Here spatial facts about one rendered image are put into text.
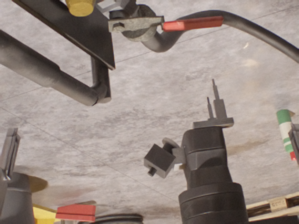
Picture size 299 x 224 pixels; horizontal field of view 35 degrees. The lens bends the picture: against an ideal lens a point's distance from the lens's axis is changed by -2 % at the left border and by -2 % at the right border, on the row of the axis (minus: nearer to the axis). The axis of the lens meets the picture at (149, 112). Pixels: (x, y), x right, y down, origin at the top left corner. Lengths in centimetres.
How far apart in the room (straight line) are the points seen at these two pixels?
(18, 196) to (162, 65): 127
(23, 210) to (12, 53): 219
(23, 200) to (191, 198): 220
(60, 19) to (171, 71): 122
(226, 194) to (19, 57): 27
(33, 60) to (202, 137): 21
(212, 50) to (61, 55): 52
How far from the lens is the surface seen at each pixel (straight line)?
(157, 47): 76
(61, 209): 358
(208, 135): 55
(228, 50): 174
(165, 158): 56
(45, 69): 55
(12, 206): 265
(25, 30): 149
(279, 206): 444
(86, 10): 58
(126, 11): 66
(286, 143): 234
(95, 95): 64
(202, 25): 66
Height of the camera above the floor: 84
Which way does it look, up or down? 23 degrees down
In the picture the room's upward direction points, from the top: 171 degrees clockwise
